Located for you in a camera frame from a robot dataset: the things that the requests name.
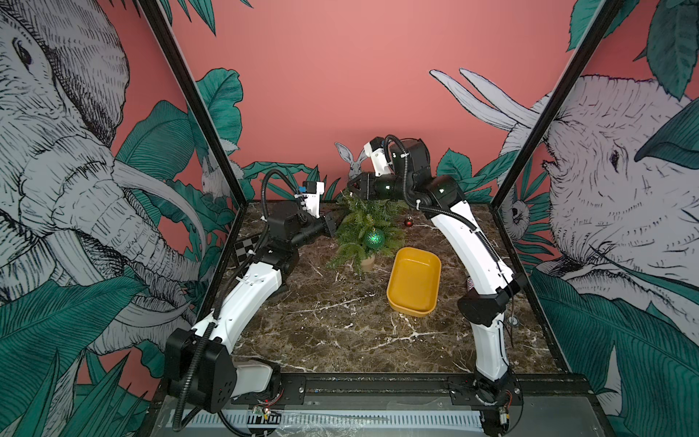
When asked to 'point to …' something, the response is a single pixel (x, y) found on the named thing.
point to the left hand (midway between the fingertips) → (349, 206)
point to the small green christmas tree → (359, 216)
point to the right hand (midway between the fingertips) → (347, 180)
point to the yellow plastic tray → (414, 281)
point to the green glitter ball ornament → (374, 238)
